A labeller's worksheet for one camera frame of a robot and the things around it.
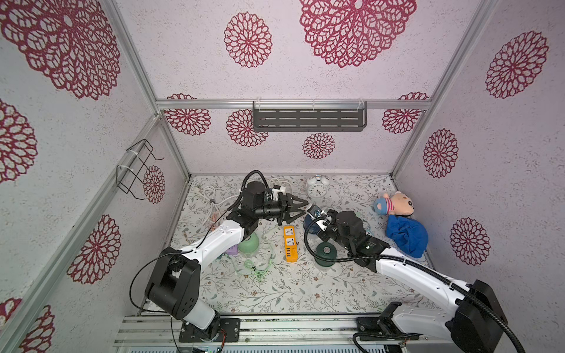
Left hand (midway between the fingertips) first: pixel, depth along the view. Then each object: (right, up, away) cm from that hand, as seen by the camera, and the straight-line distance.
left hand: (307, 207), depth 73 cm
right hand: (+3, -2, +6) cm, 7 cm away
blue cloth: (+44, -13, +19) cm, 50 cm away
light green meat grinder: (-21, -16, +11) cm, 28 cm away
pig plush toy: (+45, 0, +27) cm, 52 cm away
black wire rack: (-61, +16, +4) cm, 63 cm away
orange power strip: (-5, -18, +18) cm, 26 cm away
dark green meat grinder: (+8, -17, +8) cm, 20 cm away
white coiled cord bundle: (-46, +6, +40) cm, 62 cm away
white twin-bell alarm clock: (+9, +8, +33) cm, 35 cm away
